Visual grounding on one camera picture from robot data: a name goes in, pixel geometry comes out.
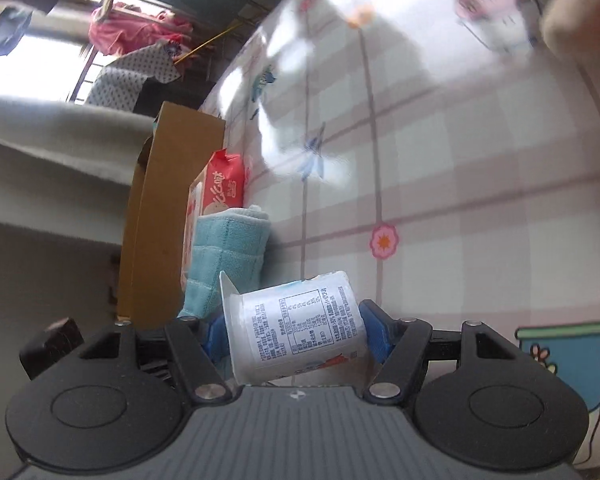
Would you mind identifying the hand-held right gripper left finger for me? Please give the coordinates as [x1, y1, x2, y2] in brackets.
[80, 316, 241, 405]

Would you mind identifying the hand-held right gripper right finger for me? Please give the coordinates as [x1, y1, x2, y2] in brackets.
[358, 299, 518, 403]

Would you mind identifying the teal towel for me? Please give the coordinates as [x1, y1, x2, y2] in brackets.
[177, 206, 272, 321]

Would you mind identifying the white yogurt cup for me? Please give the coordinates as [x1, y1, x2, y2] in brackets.
[219, 270, 368, 383]

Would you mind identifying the brown cardboard box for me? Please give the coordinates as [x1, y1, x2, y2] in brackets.
[115, 101, 227, 328]

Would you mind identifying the pink wet wipes pack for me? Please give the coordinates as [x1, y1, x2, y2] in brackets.
[180, 150, 252, 291]

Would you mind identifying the checked printed tablecloth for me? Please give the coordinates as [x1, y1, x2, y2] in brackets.
[197, 0, 600, 471]

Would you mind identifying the white curtain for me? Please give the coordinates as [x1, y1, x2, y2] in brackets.
[0, 87, 156, 186]

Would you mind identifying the white polka dot cloth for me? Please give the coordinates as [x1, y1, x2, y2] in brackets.
[85, 42, 183, 106]

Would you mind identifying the yellow broom stick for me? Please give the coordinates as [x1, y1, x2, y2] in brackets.
[174, 22, 246, 66]

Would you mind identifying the navy hanging cloth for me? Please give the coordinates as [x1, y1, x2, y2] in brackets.
[0, 5, 33, 56]

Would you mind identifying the pink hanging garment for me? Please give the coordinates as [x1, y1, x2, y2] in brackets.
[89, 2, 193, 56]

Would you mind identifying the plush doll with red shirt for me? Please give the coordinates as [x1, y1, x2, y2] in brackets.
[480, 0, 600, 81]

